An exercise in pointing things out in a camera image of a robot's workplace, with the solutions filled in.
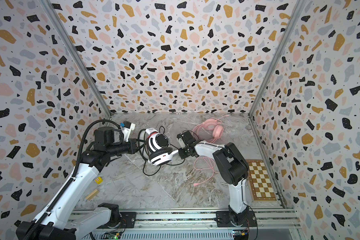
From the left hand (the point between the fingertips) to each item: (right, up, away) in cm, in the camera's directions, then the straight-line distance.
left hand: (145, 140), depth 72 cm
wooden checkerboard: (+62, -25, +14) cm, 68 cm away
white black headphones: (+8, -1, -12) cm, 15 cm away
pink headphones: (+39, +7, +35) cm, 53 cm away
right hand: (+15, -8, +25) cm, 30 cm away
